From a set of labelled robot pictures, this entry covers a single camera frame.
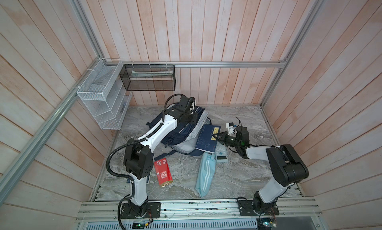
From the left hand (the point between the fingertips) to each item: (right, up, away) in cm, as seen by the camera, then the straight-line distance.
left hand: (195, 120), depth 87 cm
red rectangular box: (-19, -31, -1) cm, 36 cm away
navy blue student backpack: (-6, -10, -3) cm, 12 cm away
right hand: (+11, -9, +5) cm, 15 cm away
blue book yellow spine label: (-27, -34, -5) cm, 43 cm away
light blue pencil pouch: (+7, -27, -3) cm, 28 cm away
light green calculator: (+17, -22, +6) cm, 29 cm away
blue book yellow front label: (+7, -13, +3) cm, 15 cm away
